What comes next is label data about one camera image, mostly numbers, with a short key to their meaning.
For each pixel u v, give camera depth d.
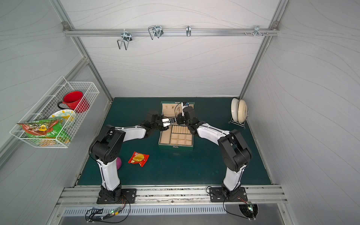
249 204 0.72
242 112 0.93
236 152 0.48
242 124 1.00
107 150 0.51
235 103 0.94
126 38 0.79
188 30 0.72
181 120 0.82
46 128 0.55
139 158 0.85
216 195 0.73
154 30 0.77
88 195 0.75
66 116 0.67
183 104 0.82
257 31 0.76
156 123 0.82
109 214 0.67
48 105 0.65
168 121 0.83
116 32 0.78
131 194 0.73
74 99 0.67
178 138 0.95
